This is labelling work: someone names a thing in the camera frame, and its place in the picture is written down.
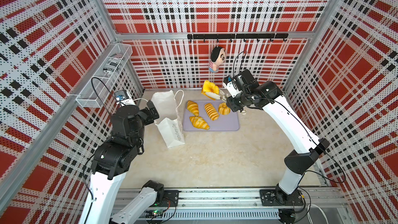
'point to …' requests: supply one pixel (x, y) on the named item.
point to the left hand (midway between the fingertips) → (143, 106)
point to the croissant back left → (193, 107)
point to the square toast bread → (209, 86)
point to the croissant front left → (199, 122)
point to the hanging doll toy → (217, 57)
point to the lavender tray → (229, 122)
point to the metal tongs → (219, 95)
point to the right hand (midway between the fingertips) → (233, 102)
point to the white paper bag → (170, 121)
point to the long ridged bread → (211, 111)
